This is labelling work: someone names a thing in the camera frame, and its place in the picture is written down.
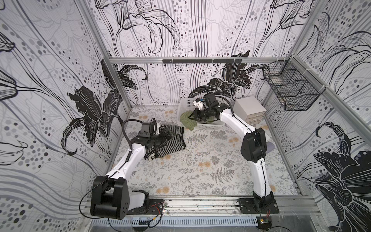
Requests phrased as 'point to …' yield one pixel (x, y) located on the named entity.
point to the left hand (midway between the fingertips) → (172, 139)
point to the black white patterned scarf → (176, 143)
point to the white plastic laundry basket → (187, 104)
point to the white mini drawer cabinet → (249, 109)
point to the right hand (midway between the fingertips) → (190, 116)
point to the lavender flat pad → (270, 147)
